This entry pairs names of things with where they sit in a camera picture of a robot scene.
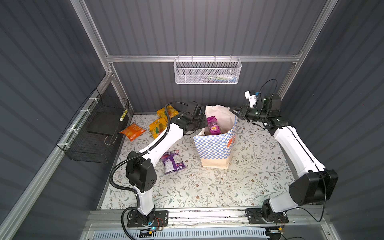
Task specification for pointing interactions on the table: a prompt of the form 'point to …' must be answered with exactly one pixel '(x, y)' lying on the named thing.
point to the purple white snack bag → (172, 162)
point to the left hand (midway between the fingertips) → (207, 121)
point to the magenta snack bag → (212, 123)
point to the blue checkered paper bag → (214, 143)
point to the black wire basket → (90, 136)
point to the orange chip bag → (133, 131)
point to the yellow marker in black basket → (123, 115)
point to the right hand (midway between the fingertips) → (231, 110)
